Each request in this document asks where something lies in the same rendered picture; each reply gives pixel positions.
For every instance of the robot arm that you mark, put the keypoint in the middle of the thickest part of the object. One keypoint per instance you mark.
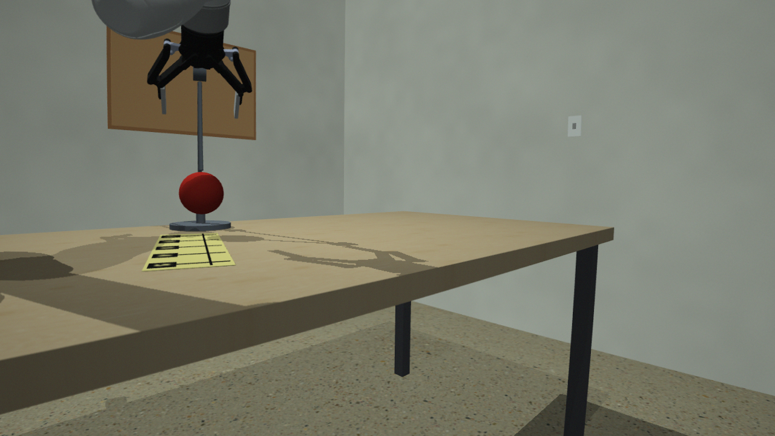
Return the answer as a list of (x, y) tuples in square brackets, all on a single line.
[(148, 19)]

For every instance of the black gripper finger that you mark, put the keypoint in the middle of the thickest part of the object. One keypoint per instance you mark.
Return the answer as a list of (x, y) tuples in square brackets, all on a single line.
[(169, 74), (233, 55)]

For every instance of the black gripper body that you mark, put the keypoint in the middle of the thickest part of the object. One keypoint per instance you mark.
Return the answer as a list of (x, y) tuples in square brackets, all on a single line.
[(202, 44)]

